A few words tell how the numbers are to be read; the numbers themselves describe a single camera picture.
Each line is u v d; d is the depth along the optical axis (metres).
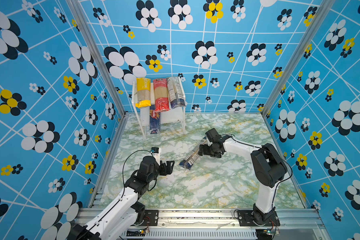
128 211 0.56
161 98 0.76
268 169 0.50
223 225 0.72
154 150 0.72
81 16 0.72
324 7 0.68
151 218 0.73
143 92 0.81
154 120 0.90
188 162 0.90
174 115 0.97
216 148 0.72
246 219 0.73
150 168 0.63
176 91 0.81
